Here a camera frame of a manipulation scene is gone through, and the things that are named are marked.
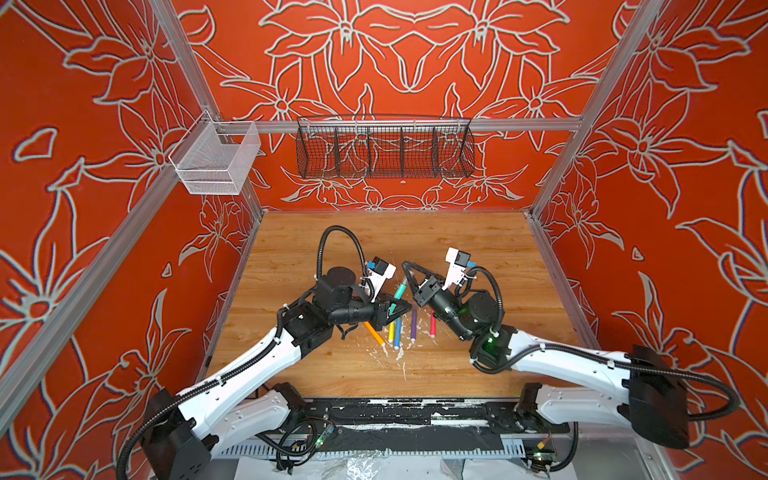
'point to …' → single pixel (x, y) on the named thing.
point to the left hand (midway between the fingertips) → (406, 300)
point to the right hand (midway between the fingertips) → (395, 272)
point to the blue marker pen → (398, 331)
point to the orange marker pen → (374, 333)
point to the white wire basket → (215, 157)
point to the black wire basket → (385, 147)
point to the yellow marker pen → (391, 332)
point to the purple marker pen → (414, 325)
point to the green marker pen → (401, 288)
